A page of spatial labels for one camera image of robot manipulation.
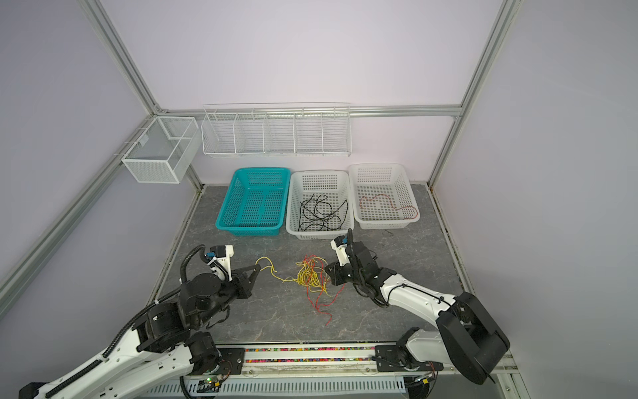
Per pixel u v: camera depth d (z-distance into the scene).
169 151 1.05
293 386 1.58
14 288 0.50
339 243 0.77
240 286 0.59
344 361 0.75
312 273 0.85
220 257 0.60
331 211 1.08
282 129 0.98
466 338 0.42
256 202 1.15
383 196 1.16
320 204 1.12
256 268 0.68
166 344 0.47
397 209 1.10
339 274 0.75
